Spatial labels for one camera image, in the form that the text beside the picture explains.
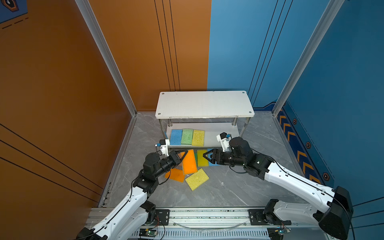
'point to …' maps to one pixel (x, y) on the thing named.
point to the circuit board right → (277, 233)
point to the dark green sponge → (196, 157)
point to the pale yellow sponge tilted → (197, 179)
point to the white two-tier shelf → (214, 111)
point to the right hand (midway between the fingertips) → (204, 158)
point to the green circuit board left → (147, 232)
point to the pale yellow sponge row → (198, 139)
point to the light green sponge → (187, 136)
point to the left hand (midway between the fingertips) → (188, 151)
